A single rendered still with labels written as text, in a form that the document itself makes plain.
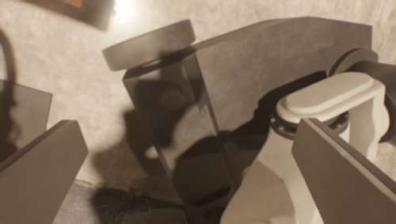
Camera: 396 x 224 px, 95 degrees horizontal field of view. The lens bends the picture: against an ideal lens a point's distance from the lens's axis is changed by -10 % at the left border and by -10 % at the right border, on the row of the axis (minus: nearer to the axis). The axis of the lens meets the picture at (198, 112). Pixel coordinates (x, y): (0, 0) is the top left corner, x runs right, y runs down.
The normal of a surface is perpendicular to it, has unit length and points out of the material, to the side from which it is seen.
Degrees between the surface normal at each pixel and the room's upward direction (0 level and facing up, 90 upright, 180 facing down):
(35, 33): 0
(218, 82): 0
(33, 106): 0
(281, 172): 90
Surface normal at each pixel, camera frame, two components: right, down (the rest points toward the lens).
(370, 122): -0.92, 0.37
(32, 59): 0.25, 0.36
